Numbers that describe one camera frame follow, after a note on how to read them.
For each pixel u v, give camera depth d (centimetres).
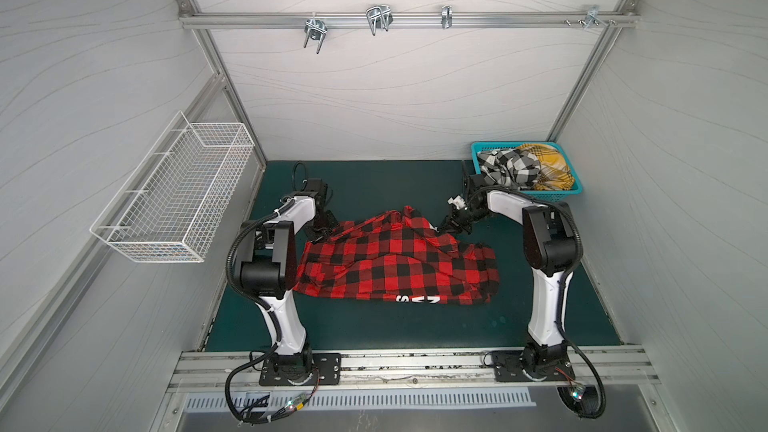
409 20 79
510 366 73
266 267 51
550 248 56
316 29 79
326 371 74
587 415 67
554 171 104
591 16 77
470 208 87
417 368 75
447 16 78
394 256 92
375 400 70
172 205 69
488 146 115
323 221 84
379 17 77
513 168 107
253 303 51
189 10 77
